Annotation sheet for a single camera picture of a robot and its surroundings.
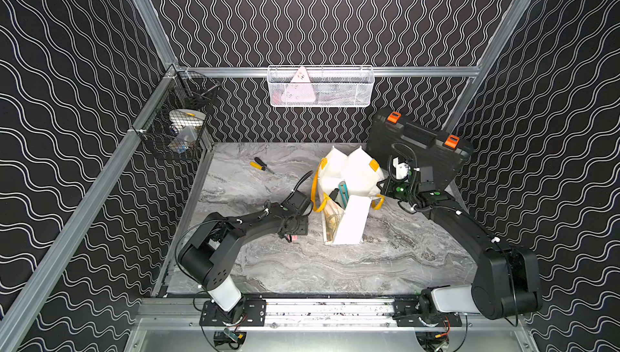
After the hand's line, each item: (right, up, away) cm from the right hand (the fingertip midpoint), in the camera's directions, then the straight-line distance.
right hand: (378, 182), depth 87 cm
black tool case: (+23, +10, -3) cm, 25 cm away
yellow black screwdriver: (-48, +7, +26) cm, 55 cm away
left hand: (-29, -16, +4) cm, 34 cm away
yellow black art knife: (-15, -6, +14) cm, 21 cm away
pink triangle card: (-29, +34, +3) cm, 45 cm away
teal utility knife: (-10, -6, +15) cm, 19 cm away
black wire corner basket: (-71, +21, -6) cm, 75 cm away
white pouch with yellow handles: (-6, +3, +3) cm, 7 cm away
